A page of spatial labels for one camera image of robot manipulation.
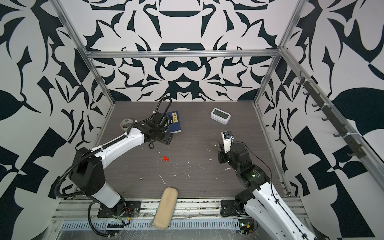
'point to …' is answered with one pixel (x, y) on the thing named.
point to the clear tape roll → (127, 120)
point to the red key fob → (166, 159)
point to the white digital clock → (220, 115)
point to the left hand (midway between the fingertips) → (167, 132)
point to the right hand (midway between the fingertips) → (221, 144)
